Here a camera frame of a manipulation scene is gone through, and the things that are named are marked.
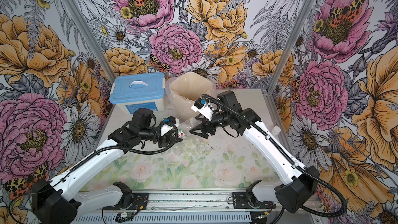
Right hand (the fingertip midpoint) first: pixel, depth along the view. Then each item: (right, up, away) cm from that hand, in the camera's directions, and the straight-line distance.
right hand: (196, 127), depth 68 cm
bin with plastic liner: (-9, +19, +29) cm, 36 cm away
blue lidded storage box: (-41, +18, +29) cm, 54 cm away
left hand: (-9, -5, +5) cm, 12 cm away
